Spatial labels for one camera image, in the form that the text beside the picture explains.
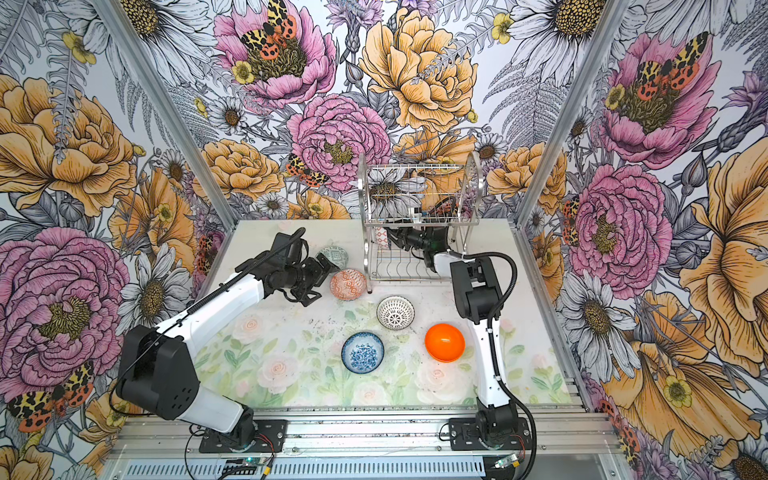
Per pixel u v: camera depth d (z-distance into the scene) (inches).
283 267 26.5
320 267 30.8
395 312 37.1
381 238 39.8
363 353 34.3
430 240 35.5
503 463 28.2
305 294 31.5
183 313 19.1
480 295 25.6
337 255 42.5
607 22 28.8
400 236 37.4
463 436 29.1
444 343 34.0
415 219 39.3
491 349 25.3
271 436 29.2
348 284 40.2
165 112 34.8
